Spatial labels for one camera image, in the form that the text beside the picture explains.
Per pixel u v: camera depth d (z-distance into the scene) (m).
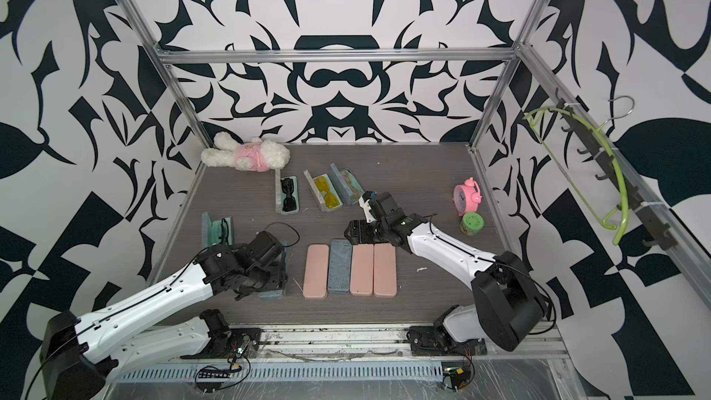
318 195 0.96
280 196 0.96
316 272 0.85
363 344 0.76
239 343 0.73
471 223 0.92
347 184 1.02
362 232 0.74
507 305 0.42
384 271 0.83
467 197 0.93
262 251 0.59
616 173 0.55
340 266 0.85
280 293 0.73
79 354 0.39
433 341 0.68
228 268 0.53
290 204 1.00
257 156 1.05
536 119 0.84
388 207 0.66
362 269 0.84
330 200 1.01
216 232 0.94
